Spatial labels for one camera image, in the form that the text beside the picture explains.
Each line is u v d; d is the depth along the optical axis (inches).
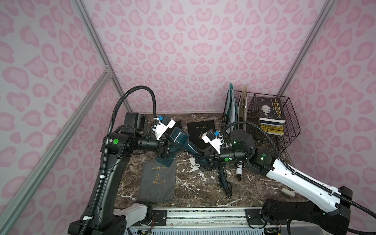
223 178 32.9
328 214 16.0
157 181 33.8
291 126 33.7
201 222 28.4
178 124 44.6
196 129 43.3
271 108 36.4
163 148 19.8
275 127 38.3
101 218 14.1
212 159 21.2
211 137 20.9
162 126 20.3
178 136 21.4
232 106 34.0
